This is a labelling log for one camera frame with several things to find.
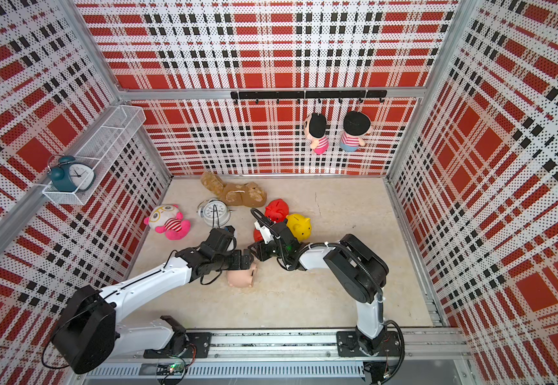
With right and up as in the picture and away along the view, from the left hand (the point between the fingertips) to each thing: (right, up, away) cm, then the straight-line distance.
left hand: (245, 258), depth 86 cm
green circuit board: (-19, -28, -17) cm, 38 cm away
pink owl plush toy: (-34, +14, +10) cm, 39 cm away
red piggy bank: (+4, +8, 0) cm, 9 cm away
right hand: (+3, +4, +3) cm, 6 cm away
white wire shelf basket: (-47, +39, -6) cm, 61 cm away
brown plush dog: (-1, +24, +15) cm, 28 cm away
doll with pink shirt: (+27, +52, +10) cm, 59 cm away
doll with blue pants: (+42, +51, +5) cm, 66 cm away
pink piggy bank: (-1, -6, -4) cm, 7 cm away
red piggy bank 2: (+11, +17, +10) cm, 23 cm away
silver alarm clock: (-16, +16, +14) cm, 27 cm away
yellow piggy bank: (+20, +10, +6) cm, 24 cm away
